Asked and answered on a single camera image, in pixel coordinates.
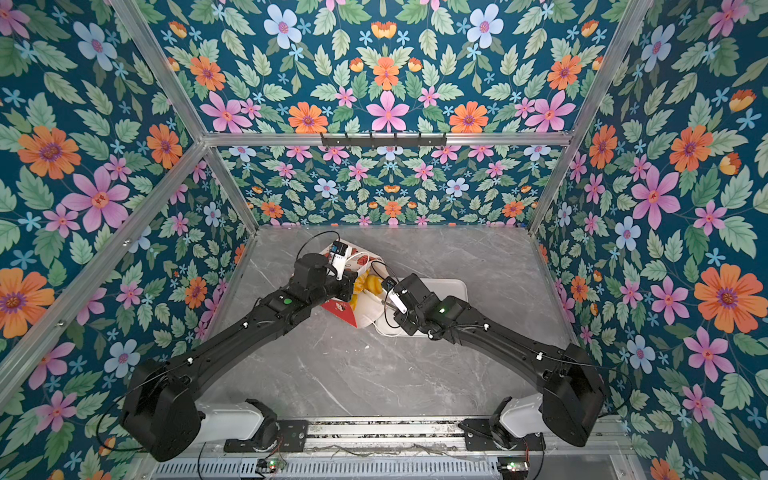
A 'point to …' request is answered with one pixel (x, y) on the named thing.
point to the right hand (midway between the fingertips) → (404, 305)
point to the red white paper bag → (371, 306)
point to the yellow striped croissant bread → (373, 284)
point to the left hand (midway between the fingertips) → (361, 267)
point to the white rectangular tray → (387, 324)
